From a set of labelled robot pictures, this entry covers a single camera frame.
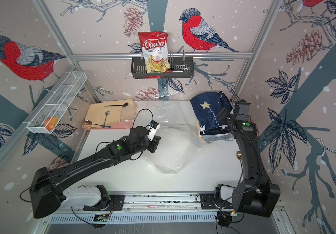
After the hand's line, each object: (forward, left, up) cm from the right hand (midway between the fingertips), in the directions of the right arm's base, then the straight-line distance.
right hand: (223, 112), depth 81 cm
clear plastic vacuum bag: (-7, +24, -25) cm, 35 cm away
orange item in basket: (-17, +85, +9) cm, 87 cm away
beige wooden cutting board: (+19, +80, -23) cm, 86 cm away
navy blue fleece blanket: (+12, +6, -8) cm, 16 cm away
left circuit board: (-49, +63, -26) cm, 84 cm away
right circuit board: (-45, -3, -24) cm, 51 cm away
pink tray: (+5, +64, -22) cm, 68 cm away
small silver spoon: (+18, +83, -24) cm, 88 cm away
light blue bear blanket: (-5, -6, -17) cm, 19 cm away
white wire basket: (-8, +93, +6) cm, 94 cm away
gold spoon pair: (-14, -13, -25) cm, 31 cm away
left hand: (-14, +34, -3) cm, 37 cm away
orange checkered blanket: (0, +12, -14) cm, 19 cm away
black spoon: (+26, +70, -23) cm, 78 cm away
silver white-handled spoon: (+17, +72, -24) cm, 77 cm away
